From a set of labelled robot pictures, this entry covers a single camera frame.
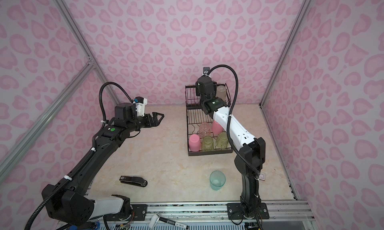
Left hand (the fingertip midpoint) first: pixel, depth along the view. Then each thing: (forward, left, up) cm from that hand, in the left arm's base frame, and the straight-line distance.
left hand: (157, 113), depth 76 cm
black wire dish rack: (+20, -18, -28) cm, 39 cm away
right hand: (+17, -25, +8) cm, 31 cm away
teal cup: (-24, -31, -29) cm, 49 cm away
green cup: (-6, -26, -21) cm, 34 cm away
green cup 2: (-5, -35, -23) cm, 42 cm away
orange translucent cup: (+6, -25, -24) cm, 35 cm away
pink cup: (+6, -33, -23) cm, 41 cm away
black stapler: (-24, +16, -28) cm, 40 cm away
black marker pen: (-42, 0, -27) cm, 50 cm away
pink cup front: (-6, -18, -20) cm, 27 cm away
